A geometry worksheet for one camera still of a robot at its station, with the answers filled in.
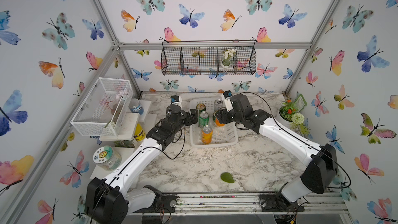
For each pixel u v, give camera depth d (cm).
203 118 93
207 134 87
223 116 71
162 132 56
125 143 84
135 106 83
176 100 67
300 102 109
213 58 99
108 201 38
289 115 89
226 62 96
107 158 64
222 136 96
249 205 74
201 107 97
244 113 59
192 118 71
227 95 70
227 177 82
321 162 41
